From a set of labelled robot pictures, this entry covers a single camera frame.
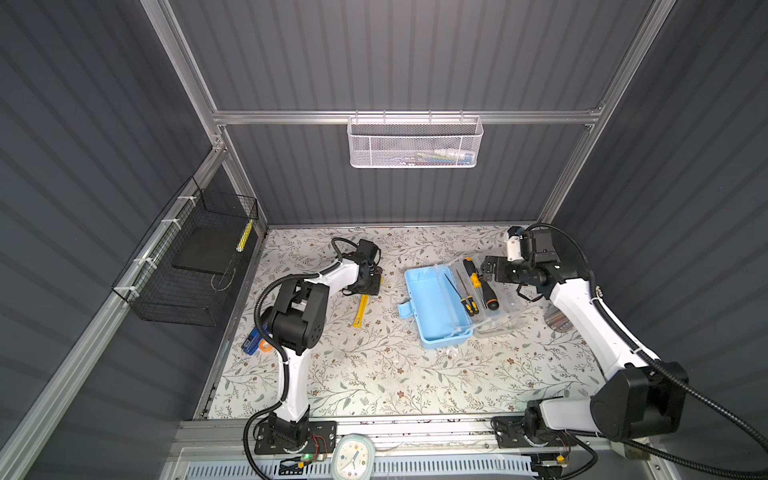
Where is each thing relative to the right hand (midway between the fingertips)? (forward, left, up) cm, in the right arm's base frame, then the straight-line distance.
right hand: (501, 268), depth 83 cm
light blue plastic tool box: (-1, +11, -16) cm, 20 cm away
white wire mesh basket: (+65, +22, +2) cm, 68 cm away
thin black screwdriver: (-4, +10, -11) cm, 15 cm away
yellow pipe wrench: (-3, +41, -18) cm, 45 cm away
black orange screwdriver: (-7, +3, -7) cm, 10 cm away
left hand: (+5, +39, -18) cm, 43 cm away
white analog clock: (-43, +40, -16) cm, 61 cm away
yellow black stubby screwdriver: (+3, +6, -7) cm, 10 cm away
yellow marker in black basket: (+2, +71, +10) cm, 72 cm away
